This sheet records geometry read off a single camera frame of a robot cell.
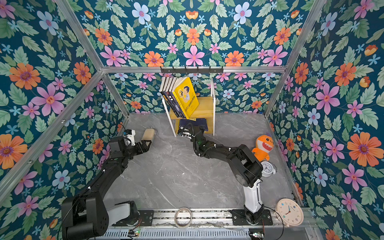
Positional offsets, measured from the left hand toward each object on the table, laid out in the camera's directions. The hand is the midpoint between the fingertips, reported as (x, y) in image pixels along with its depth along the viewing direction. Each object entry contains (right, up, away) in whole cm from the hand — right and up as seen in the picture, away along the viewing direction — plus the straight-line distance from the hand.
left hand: (146, 138), depth 84 cm
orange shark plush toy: (+71, -4, +8) cm, 72 cm away
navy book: (+32, +10, +14) cm, 36 cm away
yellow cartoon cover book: (+23, +24, +1) cm, 33 cm away
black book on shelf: (+14, +20, -2) cm, 25 cm away
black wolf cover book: (+15, +22, -5) cm, 27 cm away
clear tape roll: (+19, -40, -10) cm, 45 cm away
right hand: (+30, +9, +8) cm, 32 cm away
